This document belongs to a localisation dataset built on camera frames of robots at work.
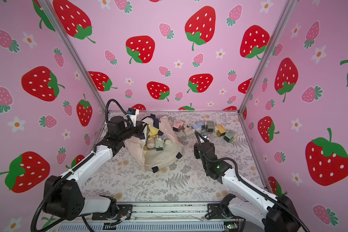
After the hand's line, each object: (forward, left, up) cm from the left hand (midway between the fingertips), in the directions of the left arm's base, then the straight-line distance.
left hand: (148, 121), depth 81 cm
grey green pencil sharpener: (+14, -41, -20) cm, 48 cm away
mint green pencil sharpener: (+6, -53, -21) cm, 58 cm away
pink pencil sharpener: (+14, -16, -20) cm, 29 cm away
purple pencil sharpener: (-1, -7, -13) cm, 15 cm away
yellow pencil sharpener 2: (+4, -1, -14) cm, 15 cm away
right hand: (-10, -30, -9) cm, 32 cm away
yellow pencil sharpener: (+11, -49, -22) cm, 55 cm away
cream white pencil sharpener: (+11, -25, -22) cm, 34 cm away
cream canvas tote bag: (-13, -2, -24) cm, 27 cm away
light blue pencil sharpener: (+14, -32, -20) cm, 41 cm away
